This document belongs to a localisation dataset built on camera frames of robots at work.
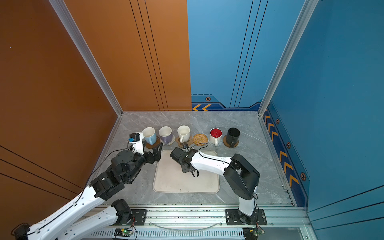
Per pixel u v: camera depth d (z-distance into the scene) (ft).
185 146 2.60
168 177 2.86
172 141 3.36
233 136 3.17
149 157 1.97
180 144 3.27
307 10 2.32
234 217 2.38
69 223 1.45
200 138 3.39
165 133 3.35
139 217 2.43
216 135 3.30
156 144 3.24
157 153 2.03
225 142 3.35
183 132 3.29
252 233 2.29
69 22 2.43
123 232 2.33
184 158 2.11
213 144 3.20
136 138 1.87
